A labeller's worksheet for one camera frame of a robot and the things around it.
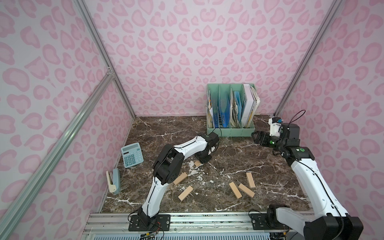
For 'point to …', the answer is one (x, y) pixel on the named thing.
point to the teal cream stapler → (114, 180)
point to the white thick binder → (248, 116)
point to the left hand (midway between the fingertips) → (203, 158)
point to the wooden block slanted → (246, 190)
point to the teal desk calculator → (132, 155)
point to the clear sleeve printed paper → (211, 106)
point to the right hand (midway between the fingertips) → (257, 133)
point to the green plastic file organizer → (230, 109)
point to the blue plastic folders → (222, 117)
